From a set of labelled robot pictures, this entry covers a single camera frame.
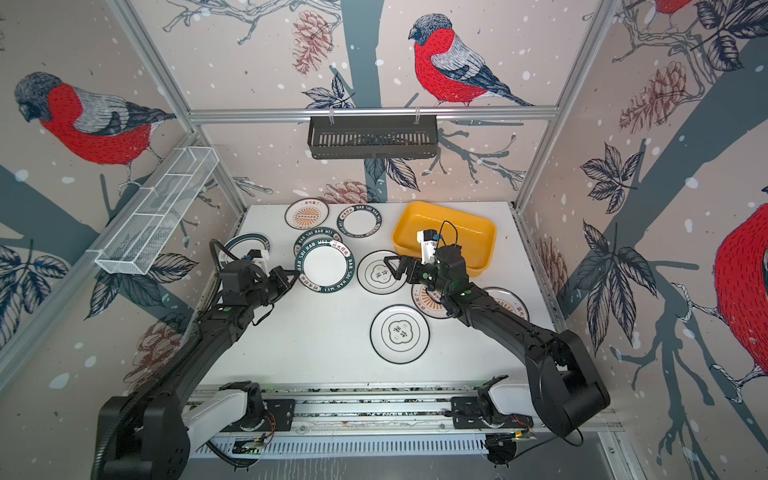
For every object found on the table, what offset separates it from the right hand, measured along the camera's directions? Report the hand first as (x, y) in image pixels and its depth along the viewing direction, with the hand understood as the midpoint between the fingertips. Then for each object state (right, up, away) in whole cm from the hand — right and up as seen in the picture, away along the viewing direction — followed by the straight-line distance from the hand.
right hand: (392, 264), depth 81 cm
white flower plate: (-6, -6, +19) cm, 21 cm away
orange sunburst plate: (-35, +17, +38) cm, 55 cm away
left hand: (-27, -2, +1) cm, 27 cm away
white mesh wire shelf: (-63, +15, -3) cm, 65 cm away
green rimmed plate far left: (-57, +4, +28) cm, 64 cm away
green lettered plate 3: (-21, -1, +9) cm, 23 cm away
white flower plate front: (+2, -22, +7) cm, 23 cm away
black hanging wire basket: (-16, +44, +26) cm, 53 cm away
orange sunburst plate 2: (+12, -13, +12) cm, 21 cm away
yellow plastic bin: (+33, +7, +33) cm, 47 cm away
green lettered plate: (-14, +14, +37) cm, 42 cm away
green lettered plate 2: (-30, +8, +30) cm, 43 cm away
